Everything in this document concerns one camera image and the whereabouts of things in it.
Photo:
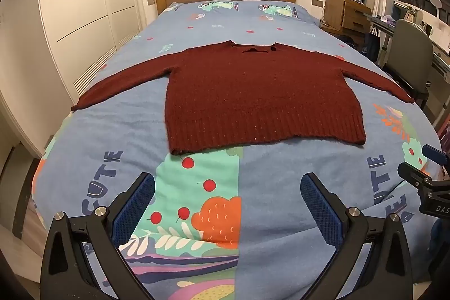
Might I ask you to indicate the white wardrobe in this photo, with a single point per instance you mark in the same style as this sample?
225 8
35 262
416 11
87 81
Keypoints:
81 4

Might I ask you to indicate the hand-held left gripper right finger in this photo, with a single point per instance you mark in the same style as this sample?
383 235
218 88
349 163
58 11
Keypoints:
320 208

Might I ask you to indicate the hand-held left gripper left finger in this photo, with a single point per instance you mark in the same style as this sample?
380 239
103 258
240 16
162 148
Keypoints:
135 205

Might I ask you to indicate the wall outlet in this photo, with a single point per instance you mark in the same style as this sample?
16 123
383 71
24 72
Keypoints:
317 2

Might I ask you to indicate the wooden nightstand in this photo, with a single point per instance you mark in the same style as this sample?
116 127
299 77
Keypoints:
346 17

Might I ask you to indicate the dark bag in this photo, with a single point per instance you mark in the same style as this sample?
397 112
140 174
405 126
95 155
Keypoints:
372 45

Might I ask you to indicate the grey-green chair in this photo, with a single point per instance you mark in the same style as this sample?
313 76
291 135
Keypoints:
409 54

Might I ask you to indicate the desk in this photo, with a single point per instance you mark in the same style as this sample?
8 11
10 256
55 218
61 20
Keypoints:
441 57

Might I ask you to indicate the dark red knitted sweater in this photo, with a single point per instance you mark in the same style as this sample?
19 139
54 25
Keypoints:
260 92

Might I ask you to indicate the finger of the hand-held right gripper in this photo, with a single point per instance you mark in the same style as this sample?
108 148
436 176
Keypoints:
434 154
413 173

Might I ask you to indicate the white desk lamp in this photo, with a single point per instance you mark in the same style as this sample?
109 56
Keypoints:
436 1

